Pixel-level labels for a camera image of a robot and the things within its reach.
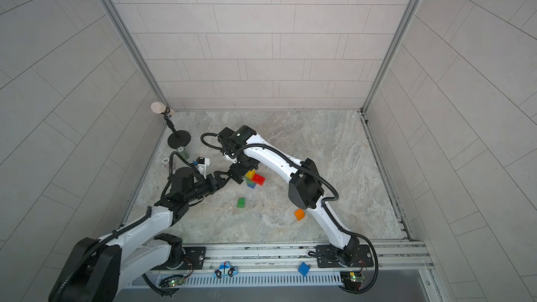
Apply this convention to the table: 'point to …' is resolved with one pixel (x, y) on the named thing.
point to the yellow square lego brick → (250, 174)
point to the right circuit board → (352, 280)
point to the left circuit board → (175, 281)
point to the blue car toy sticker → (225, 269)
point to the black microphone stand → (179, 138)
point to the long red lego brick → (258, 179)
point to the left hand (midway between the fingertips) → (232, 177)
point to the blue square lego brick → (252, 186)
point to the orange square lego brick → (299, 214)
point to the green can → (182, 152)
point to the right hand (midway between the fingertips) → (246, 173)
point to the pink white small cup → (165, 161)
